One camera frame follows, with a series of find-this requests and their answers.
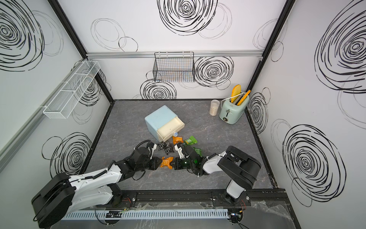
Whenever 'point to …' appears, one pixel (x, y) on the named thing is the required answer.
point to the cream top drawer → (173, 126)
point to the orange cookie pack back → (176, 140)
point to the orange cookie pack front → (166, 161)
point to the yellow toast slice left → (236, 90)
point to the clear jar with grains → (214, 107)
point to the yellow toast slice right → (244, 98)
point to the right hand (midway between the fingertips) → (169, 165)
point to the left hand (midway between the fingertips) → (161, 161)
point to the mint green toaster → (230, 112)
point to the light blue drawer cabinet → (158, 119)
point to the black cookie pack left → (162, 145)
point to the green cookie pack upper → (191, 141)
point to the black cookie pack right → (168, 150)
